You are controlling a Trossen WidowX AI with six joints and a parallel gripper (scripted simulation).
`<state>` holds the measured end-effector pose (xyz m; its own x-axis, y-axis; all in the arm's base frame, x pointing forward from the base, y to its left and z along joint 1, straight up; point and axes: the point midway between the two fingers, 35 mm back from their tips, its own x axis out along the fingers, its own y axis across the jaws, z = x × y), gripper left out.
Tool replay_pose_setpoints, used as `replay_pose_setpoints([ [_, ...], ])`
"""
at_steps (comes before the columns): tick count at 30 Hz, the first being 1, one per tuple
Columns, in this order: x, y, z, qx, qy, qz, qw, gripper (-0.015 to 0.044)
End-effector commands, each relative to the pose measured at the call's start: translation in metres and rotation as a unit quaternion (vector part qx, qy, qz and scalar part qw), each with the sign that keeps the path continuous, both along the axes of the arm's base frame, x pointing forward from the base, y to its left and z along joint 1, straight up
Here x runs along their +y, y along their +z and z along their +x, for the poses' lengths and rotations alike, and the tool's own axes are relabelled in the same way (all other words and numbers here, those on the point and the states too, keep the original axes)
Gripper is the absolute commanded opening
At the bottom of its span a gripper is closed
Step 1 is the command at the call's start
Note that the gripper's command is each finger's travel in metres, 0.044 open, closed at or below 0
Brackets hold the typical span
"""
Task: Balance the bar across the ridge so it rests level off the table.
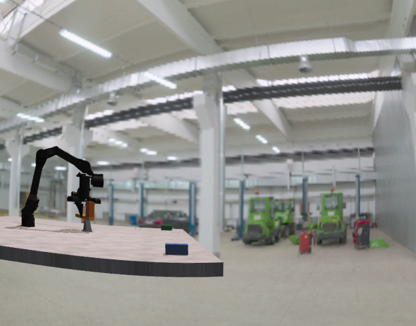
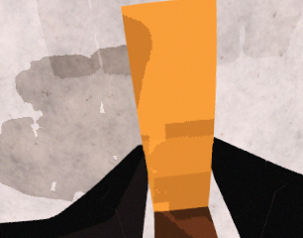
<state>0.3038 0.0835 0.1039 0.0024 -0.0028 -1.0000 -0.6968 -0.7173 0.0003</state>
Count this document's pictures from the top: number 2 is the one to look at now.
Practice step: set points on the orange rectangular bar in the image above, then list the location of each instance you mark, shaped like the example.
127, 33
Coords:
172, 56

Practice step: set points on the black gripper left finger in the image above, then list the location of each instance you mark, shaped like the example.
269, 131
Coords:
113, 208

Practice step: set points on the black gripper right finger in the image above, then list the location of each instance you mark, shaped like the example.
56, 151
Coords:
264, 199

